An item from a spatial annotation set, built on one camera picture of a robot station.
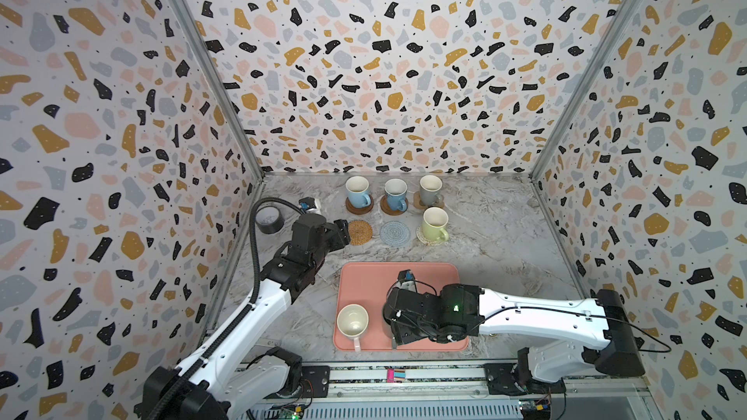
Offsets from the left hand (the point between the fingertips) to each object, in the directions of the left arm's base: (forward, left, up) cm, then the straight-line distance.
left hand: (341, 220), depth 78 cm
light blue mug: (+26, -15, -17) cm, 34 cm away
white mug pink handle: (-20, -2, -20) cm, 29 cm away
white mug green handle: (+11, -28, -18) cm, 35 cm away
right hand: (-26, -14, -8) cm, 30 cm away
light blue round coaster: (+11, -15, -23) cm, 30 cm away
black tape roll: (+17, +31, -23) cm, 43 cm away
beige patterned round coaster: (+7, -26, -22) cm, 35 cm away
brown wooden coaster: (+21, -2, -23) cm, 32 cm away
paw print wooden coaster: (+25, -24, -23) cm, 42 cm away
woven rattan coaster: (+11, -3, -23) cm, 26 cm away
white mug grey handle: (+27, -29, -16) cm, 42 cm away
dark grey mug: (-30, -13, -3) cm, 33 cm away
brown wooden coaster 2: (+23, -11, -22) cm, 34 cm away
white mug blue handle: (+23, -2, -14) cm, 27 cm away
